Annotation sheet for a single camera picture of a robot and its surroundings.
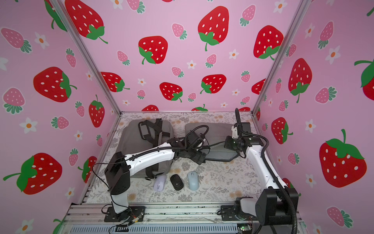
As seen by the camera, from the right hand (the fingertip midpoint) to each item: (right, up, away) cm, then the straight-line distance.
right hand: (224, 143), depth 83 cm
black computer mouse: (-28, -23, 0) cm, 36 cm away
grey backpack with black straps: (-55, +4, +13) cm, 57 cm away
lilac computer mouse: (-38, -22, -1) cm, 44 cm away
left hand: (-14, -6, 0) cm, 15 cm away
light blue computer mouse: (-18, -22, 0) cm, 29 cm away
